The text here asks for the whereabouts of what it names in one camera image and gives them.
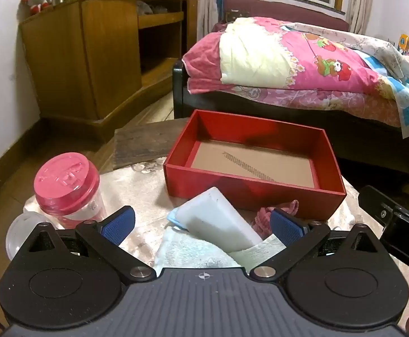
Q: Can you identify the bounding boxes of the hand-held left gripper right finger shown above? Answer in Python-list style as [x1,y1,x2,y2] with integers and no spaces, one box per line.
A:
[248,208,396,284]

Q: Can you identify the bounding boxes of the pale green cloth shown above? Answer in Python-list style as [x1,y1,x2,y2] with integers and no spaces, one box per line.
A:
[230,233,287,269]

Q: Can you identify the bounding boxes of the dark wooden bed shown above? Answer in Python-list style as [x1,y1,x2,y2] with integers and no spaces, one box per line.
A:
[173,0,409,183]

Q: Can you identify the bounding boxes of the pink cartoon quilt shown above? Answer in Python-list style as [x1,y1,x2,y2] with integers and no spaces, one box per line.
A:
[183,17,402,129]

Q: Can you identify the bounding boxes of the dark wooden board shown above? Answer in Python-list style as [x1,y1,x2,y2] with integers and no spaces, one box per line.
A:
[114,119,187,172]

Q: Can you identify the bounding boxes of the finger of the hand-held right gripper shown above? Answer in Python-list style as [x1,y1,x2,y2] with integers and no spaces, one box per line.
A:
[358,185,399,226]

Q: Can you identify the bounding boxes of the red cardboard box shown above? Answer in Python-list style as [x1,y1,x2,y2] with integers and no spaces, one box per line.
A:
[163,110,347,220]

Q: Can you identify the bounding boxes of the clear jar with pink lid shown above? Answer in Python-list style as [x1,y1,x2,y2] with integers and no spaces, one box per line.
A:
[33,152,107,232]

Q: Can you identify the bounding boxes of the grey cloth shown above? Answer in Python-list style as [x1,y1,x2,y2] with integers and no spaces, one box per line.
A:
[136,1,164,16]

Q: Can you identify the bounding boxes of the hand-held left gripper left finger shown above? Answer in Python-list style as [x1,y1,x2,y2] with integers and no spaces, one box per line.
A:
[11,205,157,286]

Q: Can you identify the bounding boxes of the blue patterned sheet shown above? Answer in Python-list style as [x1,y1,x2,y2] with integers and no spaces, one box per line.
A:
[359,51,409,139]

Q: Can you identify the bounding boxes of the pale blue towel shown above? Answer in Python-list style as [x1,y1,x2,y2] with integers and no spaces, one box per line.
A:
[154,226,242,277]

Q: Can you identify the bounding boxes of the white floral blanket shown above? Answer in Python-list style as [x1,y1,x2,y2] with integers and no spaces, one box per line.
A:
[282,21,409,78]

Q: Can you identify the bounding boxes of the clear plastic cap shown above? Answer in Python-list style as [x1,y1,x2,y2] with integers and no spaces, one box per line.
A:
[6,212,55,262]

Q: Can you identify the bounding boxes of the wooden cabinet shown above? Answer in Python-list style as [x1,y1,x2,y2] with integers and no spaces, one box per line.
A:
[18,0,200,143]

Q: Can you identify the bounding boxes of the pink knit hat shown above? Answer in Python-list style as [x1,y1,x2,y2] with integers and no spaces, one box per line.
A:
[252,200,300,241]

